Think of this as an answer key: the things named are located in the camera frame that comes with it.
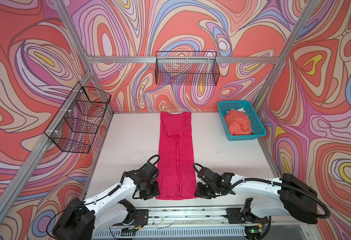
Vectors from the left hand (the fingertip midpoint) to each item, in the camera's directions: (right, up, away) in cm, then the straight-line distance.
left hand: (161, 194), depth 80 cm
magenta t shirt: (+9, +10, +9) cm, 16 cm away
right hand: (+20, -2, -1) cm, 20 cm away
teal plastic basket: (+65, +34, +22) cm, 76 cm away
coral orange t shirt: (+52, +39, +24) cm, 69 cm away
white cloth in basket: (+60, +50, +36) cm, 86 cm away
